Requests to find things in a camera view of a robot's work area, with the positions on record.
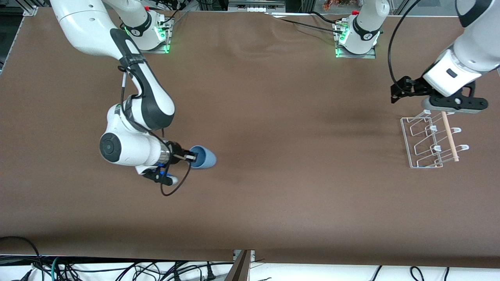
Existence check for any blue plastic cup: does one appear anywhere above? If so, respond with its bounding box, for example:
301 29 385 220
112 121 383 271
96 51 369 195
189 145 217 169

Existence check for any clear acrylic cup rack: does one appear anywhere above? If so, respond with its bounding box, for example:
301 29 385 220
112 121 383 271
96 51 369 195
400 109 470 169

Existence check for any wooden rack dowel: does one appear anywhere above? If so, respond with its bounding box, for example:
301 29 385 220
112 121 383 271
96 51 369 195
441 112 460 162

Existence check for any orange red object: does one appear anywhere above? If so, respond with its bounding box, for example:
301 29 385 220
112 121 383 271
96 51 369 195
322 0 358 11

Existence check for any grey box with white connectors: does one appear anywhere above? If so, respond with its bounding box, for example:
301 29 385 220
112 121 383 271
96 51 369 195
228 0 286 12

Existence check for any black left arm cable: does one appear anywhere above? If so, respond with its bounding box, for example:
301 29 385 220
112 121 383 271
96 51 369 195
387 0 423 92

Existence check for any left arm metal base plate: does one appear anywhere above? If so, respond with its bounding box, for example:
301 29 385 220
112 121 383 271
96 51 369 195
335 21 377 59

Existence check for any short black base cable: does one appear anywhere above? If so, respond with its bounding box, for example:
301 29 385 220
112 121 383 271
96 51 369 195
310 11 343 25

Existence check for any long black base cable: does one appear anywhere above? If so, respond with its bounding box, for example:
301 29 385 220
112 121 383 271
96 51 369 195
270 16 345 35

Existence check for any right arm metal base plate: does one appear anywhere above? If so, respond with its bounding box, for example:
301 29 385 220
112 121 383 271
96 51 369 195
140 16 171 54

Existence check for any wooden post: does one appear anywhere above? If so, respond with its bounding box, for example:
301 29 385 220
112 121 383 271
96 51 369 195
225 250 251 281

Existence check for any tangled black cable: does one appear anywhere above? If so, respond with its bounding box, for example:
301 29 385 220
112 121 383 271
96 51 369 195
62 261 166 281

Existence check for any thick black floor cable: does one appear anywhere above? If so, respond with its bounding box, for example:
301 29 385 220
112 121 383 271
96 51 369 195
0 236 45 281

